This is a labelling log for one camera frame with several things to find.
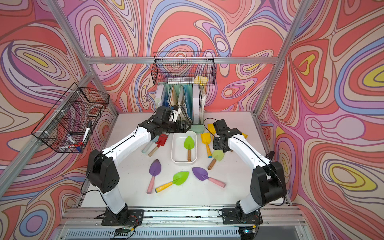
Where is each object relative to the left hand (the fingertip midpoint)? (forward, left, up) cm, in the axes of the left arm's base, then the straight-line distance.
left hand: (188, 126), depth 83 cm
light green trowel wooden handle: (-6, -19, -21) cm, 29 cm away
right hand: (-8, -19, -11) cm, 24 cm away
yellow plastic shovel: (+7, -12, -21) cm, 25 cm away
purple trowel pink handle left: (-16, +21, -22) cm, 34 cm away
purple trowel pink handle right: (-19, -8, -23) cm, 30 cm away
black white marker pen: (-11, +47, +10) cm, 49 cm away
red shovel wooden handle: (+3, +19, -19) cm, 27 cm away
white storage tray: (-3, +6, -25) cm, 26 cm away
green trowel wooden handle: (+2, 0, -21) cm, 21 cm away
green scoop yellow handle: (-21, +6, -22) cm, 31 cm away
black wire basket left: (-6, +60, +8) cm, 60 cm away
